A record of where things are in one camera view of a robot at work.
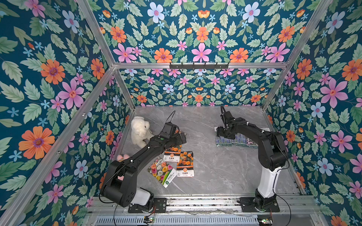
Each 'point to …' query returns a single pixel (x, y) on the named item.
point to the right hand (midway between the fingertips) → (225, 133)
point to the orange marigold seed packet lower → (185, 166)
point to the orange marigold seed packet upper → (172, 154)
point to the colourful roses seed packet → (164, 172)
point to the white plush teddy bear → (140, 131)
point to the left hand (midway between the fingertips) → (182, 138)
